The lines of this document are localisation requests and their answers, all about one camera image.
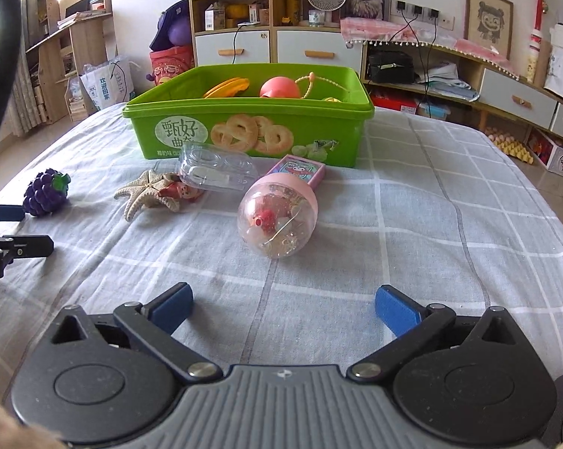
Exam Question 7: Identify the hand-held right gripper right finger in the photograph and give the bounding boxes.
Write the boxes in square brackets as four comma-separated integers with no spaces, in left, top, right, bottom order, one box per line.
[347,285,526,382]

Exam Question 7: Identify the green plastic box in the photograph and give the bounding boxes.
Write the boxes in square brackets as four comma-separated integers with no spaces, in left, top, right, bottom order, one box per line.
[122,63,375,169]

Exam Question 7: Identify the pink tasselled cloth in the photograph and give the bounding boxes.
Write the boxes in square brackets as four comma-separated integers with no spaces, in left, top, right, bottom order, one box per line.
[340,16,521,80]

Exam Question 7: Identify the white patterned box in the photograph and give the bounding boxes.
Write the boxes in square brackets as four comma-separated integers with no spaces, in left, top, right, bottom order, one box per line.
[527,128,563,179]

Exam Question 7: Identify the wooden shelf cabinet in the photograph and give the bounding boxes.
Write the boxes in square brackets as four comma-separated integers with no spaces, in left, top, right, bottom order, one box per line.
[188,0,364,78]

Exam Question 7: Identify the red round bag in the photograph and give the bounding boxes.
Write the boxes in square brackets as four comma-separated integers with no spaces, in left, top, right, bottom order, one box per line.
[148,44,193,87]

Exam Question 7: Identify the purple toy grapes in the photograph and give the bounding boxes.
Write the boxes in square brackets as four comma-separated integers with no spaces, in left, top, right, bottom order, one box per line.
[22,168,71,218]

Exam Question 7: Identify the small white carton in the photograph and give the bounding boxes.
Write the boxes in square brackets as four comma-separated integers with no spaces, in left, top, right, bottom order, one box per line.
[204,7,226,31]

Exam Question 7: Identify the black bag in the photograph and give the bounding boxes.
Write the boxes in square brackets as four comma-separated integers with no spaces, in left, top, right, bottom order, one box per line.
[366,49,416,84]

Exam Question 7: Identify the beige fuzzy cloth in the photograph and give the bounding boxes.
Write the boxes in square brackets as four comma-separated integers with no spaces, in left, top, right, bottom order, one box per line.
[0,390,62,449]

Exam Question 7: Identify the small red figurine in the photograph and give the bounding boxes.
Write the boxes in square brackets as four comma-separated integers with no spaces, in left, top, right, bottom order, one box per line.
[157,173,206,202]

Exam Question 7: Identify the clear plastic case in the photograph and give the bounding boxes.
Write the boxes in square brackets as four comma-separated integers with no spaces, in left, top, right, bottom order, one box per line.
[177,143,260,193]

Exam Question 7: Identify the purple cushion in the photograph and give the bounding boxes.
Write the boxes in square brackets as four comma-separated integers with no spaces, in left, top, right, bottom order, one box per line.
[149,0,191,51]

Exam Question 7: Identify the pink pig toy bead chain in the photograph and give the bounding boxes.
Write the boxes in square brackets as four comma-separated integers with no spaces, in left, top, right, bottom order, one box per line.
[259,71,352,101]

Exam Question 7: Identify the white paper bag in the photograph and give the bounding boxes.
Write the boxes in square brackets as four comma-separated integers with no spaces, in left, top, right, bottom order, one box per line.
[79,58,136,112]

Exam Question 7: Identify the beige starfish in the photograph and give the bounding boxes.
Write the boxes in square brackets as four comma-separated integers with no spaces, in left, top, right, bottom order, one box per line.
[114,169,189,222]

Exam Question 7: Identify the red and white ornament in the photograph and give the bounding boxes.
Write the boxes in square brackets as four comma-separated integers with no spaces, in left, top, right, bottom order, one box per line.
[527,28,544,84]

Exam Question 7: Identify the yellow egg tray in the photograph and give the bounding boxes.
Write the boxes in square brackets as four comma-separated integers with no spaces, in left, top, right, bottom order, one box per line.
[485,128,535,164]

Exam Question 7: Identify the grey checked blanket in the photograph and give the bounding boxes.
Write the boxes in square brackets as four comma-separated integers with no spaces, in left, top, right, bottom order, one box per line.
[0,100,563,384]

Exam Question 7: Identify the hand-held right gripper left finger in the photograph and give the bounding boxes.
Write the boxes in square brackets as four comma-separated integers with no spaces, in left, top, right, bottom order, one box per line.
[39,283,223,385]

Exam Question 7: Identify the clear pink capsule ball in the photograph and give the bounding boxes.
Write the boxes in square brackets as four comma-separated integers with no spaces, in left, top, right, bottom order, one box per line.
[237,172,319,262]

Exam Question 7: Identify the folded clothes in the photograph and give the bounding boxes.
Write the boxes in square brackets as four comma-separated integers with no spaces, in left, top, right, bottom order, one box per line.
[415,61,481,101]

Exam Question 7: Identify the framed cartoon picture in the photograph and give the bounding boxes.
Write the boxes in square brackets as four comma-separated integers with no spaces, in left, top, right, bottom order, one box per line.
[464,0,515,59]

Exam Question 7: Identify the wooden curved sideboard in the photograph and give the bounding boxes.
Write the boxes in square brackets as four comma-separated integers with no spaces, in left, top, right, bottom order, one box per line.
[363,40,563,150]

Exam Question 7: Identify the pink card box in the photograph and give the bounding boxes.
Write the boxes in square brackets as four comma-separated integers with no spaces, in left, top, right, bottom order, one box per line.
[267,154,326,187]

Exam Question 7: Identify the wooden bookshelf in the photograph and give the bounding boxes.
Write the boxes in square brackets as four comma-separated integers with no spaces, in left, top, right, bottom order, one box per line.
[24,0,114,125]

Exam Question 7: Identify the clear storage box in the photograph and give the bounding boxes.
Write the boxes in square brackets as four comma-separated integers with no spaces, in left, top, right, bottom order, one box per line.
[417,100,451,120]

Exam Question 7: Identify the red cardboard box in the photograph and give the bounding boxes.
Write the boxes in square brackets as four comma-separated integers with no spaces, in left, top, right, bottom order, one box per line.
[370,89,420,113]

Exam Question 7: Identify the wall power outlets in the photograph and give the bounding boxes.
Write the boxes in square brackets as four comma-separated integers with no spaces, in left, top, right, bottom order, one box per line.
[390,0,454,29]

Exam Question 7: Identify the orange toy fruit slice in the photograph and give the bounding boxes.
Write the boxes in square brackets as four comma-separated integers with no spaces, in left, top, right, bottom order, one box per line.
[203,77,250,99]

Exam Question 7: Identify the black power cable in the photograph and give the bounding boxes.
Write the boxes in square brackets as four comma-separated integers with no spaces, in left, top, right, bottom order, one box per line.
[389,7,439,99]
[232,23,245,64]

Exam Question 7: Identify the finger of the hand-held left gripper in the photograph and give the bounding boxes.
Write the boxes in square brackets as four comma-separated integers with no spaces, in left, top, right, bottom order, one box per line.
[0,202,26,223]
[0,229,55,279]

